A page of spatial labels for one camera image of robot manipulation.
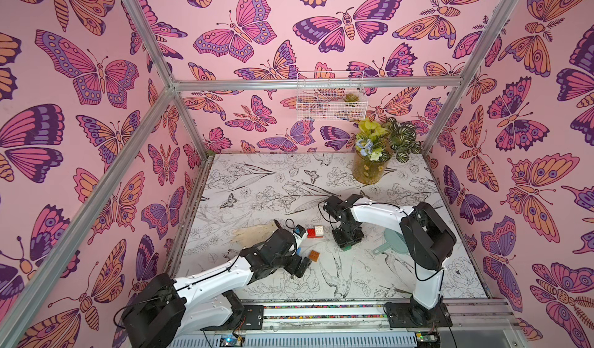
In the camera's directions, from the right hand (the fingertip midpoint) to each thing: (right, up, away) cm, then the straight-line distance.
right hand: (344, 243), depth 90 cm
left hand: (-16, -2, -7) cm, 18 cm away
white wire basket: (-3, +59, +16) cm, 61 cm away
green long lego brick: (+1, -1, -2) cm, 2 cm away
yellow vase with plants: (+14, +40, +7) cm, 43 cm away
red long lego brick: (-13, +4, 0) cm, 14 cm away
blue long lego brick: (-18, -2, -3) cm, 18 cm away
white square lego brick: (-10, +5, -1) cm, 11 cm away
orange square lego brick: (-12, -3, -4) cm, 13 cm away
